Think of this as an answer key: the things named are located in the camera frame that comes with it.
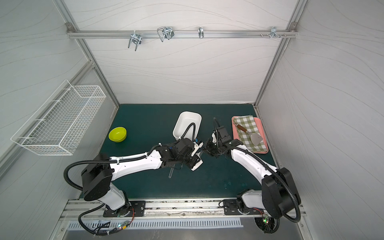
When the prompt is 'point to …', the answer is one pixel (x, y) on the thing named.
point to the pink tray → (259, 123)
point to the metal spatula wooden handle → (255, 138)
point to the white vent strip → (157, 224)
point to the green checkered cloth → (247, 123)
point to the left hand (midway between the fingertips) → (199, 159)
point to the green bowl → (117, 134)
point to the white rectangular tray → (183, 123)
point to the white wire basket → (58, 126)
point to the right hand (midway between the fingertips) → (201, 148)
